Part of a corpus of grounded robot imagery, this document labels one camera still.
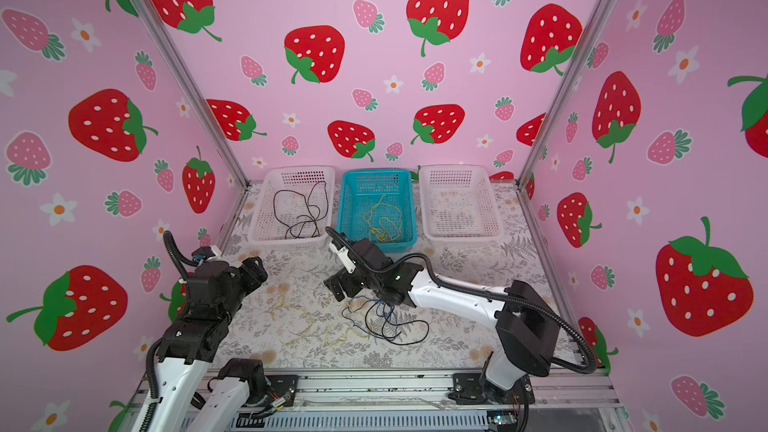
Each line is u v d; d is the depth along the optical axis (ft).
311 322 2.82
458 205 3.75
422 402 2.40
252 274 2.18
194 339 1.59
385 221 3.44
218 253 2.10
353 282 2.25
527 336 1.40
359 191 3.85
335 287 2.25
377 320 2.82
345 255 2.24
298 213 3.64
